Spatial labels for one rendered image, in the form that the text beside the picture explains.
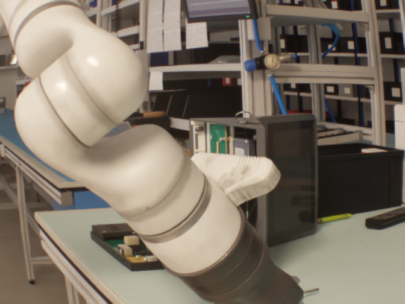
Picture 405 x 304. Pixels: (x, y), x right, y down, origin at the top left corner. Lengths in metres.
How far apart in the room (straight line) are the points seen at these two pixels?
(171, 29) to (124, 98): 2.98
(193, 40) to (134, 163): 2.69
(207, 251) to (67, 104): 0.17
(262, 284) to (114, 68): 0.24
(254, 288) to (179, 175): 0.13
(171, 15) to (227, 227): 2.92
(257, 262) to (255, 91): 2.21
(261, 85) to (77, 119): 2.34
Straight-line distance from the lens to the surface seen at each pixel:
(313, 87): 3.61
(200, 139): 1.33
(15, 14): 0.67
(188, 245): 0.64
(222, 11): 2.59
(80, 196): 2.79
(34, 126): 0.57
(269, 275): 0.71
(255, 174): 0.67
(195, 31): 3.26
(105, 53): 0.56
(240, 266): 0.67
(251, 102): 2.87
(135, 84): 0.57
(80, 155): 0.59
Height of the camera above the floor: 1.29
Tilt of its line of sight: 6 degrees down
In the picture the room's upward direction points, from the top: 2 degrees counter-clockwise
